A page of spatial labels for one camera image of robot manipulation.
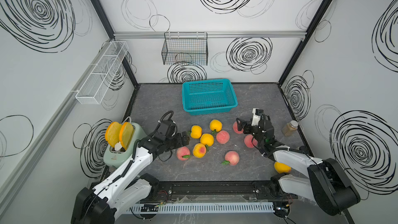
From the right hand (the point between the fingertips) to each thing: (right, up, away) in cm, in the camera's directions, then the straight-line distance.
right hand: (244, 119), depth 87 cm
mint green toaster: (-63, -15, -17) cm, 67 cm away
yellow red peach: (-26, -16, -6) cm, 31 cm away
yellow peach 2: (-21, -11, -1) cm, 24 cm away
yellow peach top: (-16, -4, +5) cm, 17 cm away
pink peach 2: (-12, -10, 0) cm, 16 cm away
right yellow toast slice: (-60, -5, -16) cm, 62 cm away
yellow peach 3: (+15, -23, -11) cm, 29 cm away
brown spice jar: (+26, -6, +1) cm, 26 cm away
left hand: (-34, -10, -7) cm, 36 cm away
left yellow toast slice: (-65, -4, -17) cm, 68 cm away
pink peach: (-34, -17, -7) cm, 38 cm away
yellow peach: (-27, -8, +1) cm, 28 cm away
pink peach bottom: (-8, -18, -8) cm, 22 cm away
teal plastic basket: (-19, +13, +25) cm, 34 cm away
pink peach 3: (+2, -11, -2) cm, 11 cm away
